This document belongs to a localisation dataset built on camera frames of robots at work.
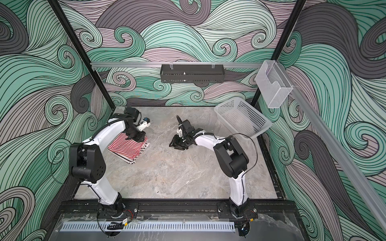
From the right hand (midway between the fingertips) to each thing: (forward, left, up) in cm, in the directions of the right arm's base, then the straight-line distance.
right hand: (169, 147), depth 90 cm
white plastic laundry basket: (+29, -51, -7) cm, 59 cm away
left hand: (+5, +18, +5) cm, 19 cm away
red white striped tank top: (0, +26, -2) cm, 26 cm away
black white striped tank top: (+3, +17, -5) cm, 18 cm away
